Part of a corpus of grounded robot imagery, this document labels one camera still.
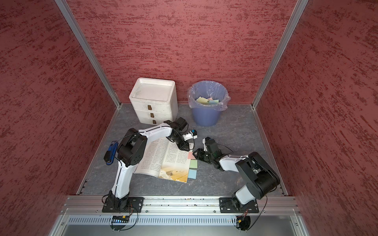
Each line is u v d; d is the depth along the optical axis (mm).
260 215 710
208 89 1004
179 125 813
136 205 743
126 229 683
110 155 891
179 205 757
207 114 1002
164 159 894
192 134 871
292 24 758
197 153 844
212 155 722
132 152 552
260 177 461
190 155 910
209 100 1045
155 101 898
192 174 851
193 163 881
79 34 808
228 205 739
